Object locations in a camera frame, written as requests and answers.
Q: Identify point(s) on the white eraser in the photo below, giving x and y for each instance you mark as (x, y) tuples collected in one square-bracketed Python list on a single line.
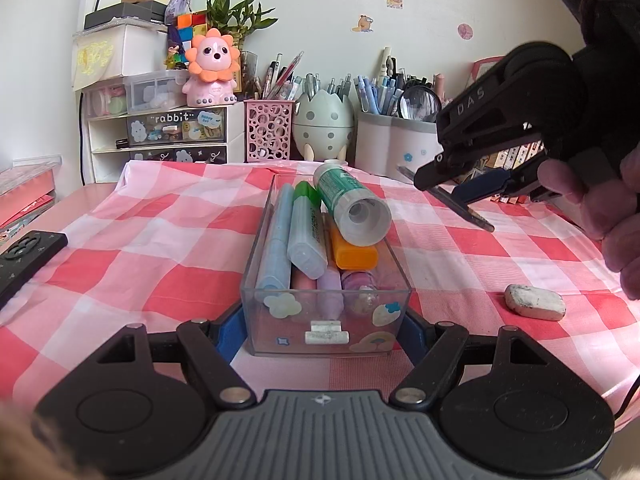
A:
[(535, 302)]

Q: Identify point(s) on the pale pink pen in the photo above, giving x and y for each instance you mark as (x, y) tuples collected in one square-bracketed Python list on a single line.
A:
[(300, 281)]

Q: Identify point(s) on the lilac printed pen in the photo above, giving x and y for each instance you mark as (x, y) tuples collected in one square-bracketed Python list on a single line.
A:
[(361, 291)]

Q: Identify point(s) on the grey white flower pen holder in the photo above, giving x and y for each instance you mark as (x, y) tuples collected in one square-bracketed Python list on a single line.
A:
[(383, 143)]

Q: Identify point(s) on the colourful rubik cube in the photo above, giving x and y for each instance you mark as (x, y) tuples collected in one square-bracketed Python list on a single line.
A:
[(181, 30)]

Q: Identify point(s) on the pink perforated pen holder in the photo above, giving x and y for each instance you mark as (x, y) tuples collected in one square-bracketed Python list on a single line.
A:
[(268, 130)]

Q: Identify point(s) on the pink lion toy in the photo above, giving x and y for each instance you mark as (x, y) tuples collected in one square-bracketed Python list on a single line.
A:
[(213, 61)]

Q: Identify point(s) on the black box on drawers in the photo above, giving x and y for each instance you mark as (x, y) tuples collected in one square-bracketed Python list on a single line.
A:
[(145, 10)]

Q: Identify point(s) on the purple clear mechanical pencil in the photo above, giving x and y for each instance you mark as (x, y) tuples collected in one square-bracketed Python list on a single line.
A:
[(330, 302)]

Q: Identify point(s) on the clear acrylic pen box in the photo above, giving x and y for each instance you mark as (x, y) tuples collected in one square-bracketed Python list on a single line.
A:
[(307, 292)]

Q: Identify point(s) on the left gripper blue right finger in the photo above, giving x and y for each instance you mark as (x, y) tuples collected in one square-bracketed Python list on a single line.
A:
[(414, 336)]

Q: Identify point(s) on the green highlighter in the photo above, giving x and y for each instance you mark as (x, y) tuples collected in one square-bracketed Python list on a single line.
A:
[(306, 245)]

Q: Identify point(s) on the green egg pen holder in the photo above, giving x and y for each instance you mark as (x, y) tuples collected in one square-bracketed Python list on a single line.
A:
[(323, 126)]

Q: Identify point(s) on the white mini drawer unit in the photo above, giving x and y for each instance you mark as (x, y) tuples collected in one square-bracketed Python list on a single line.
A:
[(145, 117)]

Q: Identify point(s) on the red white checkered cloth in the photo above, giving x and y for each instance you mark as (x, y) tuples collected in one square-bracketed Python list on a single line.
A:
[(171, 244)]

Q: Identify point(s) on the black magnifying glass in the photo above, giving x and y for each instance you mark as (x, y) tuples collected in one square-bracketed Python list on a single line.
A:
[(419, 103)]

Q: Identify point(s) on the pink box at desk edge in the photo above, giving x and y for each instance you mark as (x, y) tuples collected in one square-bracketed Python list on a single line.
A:
[(27, 190)]

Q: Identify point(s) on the black remote control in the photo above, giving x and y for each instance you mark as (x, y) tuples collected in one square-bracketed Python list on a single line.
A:
[(24, 258)]

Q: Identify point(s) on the pink abacus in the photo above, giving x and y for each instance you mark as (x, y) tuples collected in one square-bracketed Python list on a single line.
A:
[(481, 67)]

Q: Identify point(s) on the pink orange highlighter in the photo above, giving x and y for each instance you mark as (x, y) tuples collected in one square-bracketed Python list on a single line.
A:
[(349, 257)]

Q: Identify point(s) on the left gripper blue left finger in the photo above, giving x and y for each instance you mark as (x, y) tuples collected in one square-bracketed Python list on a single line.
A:
[(228, 332)]

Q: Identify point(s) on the green white glue stick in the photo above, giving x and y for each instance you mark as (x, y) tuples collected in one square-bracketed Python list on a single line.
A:
[(362, 218)]

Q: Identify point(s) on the light blue marker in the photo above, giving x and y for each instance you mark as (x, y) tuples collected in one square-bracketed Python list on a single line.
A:
[(275, 267)]

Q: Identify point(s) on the right hand purple glove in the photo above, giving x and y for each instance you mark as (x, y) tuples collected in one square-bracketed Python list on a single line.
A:
[(608, 213)]

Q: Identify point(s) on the bamboo plant in pot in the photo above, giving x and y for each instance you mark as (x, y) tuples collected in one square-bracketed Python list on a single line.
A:
[(238, 20)]

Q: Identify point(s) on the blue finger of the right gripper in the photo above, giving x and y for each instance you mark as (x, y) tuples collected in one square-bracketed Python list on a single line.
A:
[(459, 158), (507, 183)]

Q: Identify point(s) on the left hand purple glove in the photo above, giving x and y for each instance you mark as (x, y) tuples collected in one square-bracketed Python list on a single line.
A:
[(32, 450)]

